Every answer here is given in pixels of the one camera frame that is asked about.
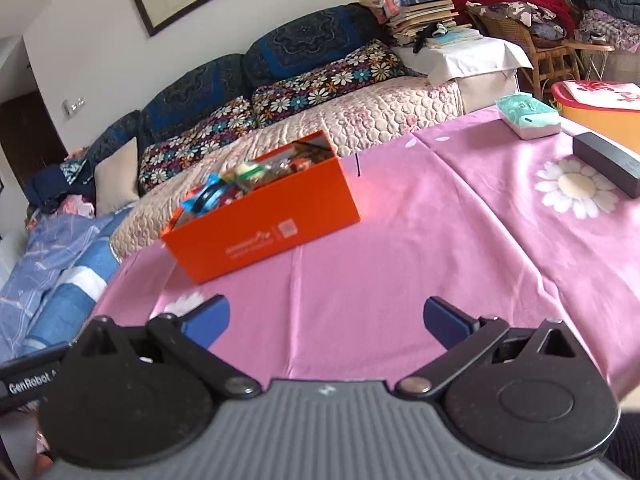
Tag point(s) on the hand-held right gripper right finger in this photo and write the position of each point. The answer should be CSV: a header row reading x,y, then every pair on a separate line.
x,y
445,321

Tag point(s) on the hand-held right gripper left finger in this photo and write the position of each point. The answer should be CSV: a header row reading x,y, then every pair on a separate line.
x,y
207,321

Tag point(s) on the orange cardboard box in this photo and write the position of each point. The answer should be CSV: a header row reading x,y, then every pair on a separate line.
x,y
260,240

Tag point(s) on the blue cookie packet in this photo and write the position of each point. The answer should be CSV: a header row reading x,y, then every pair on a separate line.
x,y
202,200

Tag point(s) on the green white snack packet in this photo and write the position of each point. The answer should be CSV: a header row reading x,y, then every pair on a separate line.
x,y
250,174

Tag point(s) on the brown chocolate packet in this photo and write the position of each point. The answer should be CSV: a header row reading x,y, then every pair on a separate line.
x,y
310,152

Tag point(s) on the pink daisy print tablecloth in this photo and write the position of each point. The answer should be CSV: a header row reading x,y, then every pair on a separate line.
x,y
400,240

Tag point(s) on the blue striped blanket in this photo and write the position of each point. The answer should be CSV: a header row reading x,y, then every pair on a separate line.
x,y
50,285

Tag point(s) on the plain beige pillow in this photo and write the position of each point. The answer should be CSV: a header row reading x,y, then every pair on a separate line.
x,y
117,177

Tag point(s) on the floral pillow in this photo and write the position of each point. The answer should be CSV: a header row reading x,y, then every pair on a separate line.
x,y
195,145
330,80

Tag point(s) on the navy blue clothing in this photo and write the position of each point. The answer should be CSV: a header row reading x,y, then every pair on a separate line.
x,y
55,187

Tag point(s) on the blue patterned back cushion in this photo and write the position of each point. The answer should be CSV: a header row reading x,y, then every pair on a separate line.
x,y
310,40
195,95
115,137

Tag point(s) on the teal tissue pack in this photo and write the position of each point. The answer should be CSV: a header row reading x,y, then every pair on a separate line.
x,y
527,115

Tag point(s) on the long black box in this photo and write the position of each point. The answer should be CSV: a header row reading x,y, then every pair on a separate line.
x,y
607,162

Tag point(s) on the dark wooden door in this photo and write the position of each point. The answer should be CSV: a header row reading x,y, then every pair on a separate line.
x,y
35,145

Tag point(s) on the yellow tub with red rim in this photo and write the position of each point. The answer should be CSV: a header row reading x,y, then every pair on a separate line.
x,y
600,122

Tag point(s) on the white cloth covered box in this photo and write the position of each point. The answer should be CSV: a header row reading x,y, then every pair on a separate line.
x,y
475,67

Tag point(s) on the red white printed bag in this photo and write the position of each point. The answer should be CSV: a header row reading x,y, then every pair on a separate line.
x,y
605,92

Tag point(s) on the wicker chair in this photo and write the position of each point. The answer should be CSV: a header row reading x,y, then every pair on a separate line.
x,y
545,60

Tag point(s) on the light blue paper stack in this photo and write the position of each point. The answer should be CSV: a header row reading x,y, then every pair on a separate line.
x,y
457,37

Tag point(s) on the black cloth item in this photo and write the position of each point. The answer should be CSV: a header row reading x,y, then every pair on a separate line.
x,y
425,35

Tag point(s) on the stack of books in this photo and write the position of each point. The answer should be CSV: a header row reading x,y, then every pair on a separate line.
x,y
425,15

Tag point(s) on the red cloth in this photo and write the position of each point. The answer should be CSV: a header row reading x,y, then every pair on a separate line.
x,y
525,2

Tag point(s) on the pile of clothes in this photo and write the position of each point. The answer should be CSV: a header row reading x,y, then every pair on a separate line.
x,y
610,5

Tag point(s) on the wall switch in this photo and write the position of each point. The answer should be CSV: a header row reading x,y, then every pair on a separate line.
x,y
73,106

